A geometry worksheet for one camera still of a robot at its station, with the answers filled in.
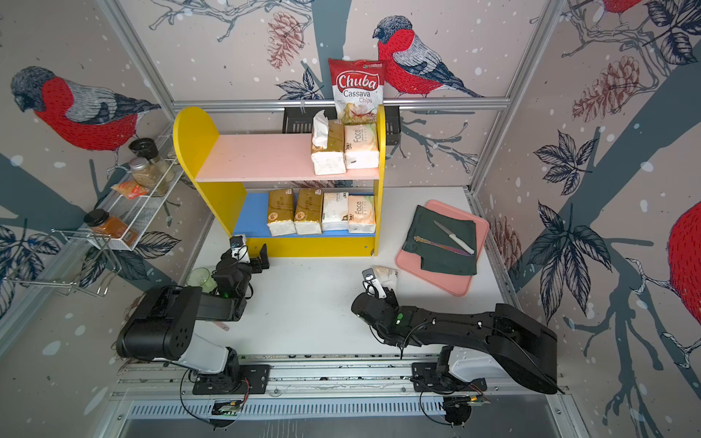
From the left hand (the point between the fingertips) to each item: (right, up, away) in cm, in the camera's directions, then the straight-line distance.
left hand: (255, 240), depth 91 cm
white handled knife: (+73, 0, +12) cm, 74 cm away
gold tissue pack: (+11, +10, -5) cm, 15 cm away
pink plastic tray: (+70, -15, +2) cm, 71 cm away
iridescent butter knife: (+70, -4, +11) cm, 71 cm away
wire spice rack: (-32, -3, -25) cm, 41 cm away
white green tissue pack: (+28, +10, -3) cm, 30 cm away
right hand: (+40, -15, -6) cm, 43 cm away
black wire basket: (+14, +42, +3) cm, 45 cm away
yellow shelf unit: (-9, +21, +33) cm, 40 cm away
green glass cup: (-21, -13, +3) cm, 25 cm away
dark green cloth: (+64, -7, +8) cm, 65 cm away
